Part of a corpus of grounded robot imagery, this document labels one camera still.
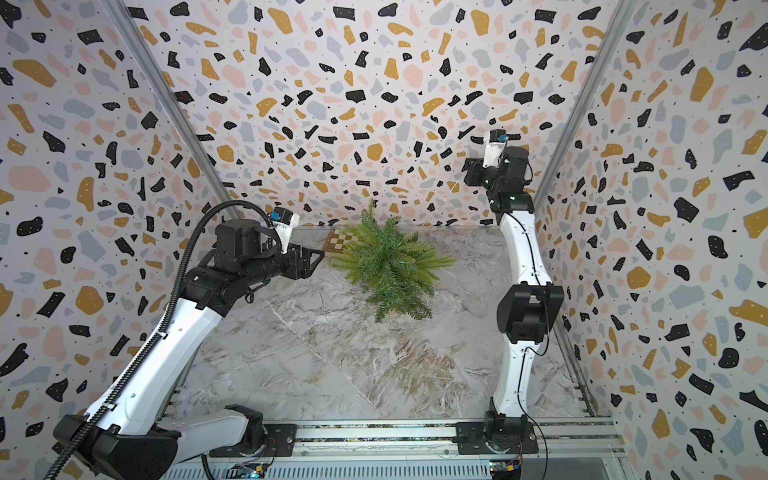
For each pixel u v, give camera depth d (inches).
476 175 30.0
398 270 29.6
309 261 25.1
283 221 23.5
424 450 28.8
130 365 15.7
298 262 24.2
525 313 21.7
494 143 28.8
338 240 44.7
